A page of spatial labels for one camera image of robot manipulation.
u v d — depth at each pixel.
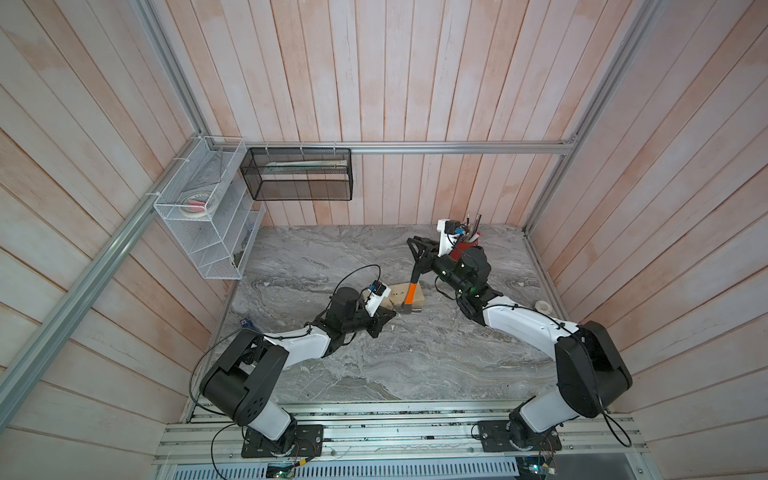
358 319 0.75
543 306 0.96
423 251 0.73
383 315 0.81
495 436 0.73
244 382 0.44
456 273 0.67
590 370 0.46
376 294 0.76
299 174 1.06
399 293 0.97
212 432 0.68
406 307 0.84
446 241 0.71
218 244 0.78
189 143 0.84
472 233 1.05
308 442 0.73
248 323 0.92
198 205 0.74
